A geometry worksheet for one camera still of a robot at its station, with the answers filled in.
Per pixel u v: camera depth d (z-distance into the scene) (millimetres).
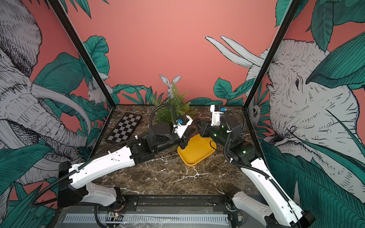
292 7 699
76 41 812
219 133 529
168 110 740
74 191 404
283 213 370
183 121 516
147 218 702
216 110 560
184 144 579
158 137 466
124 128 1028
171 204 751
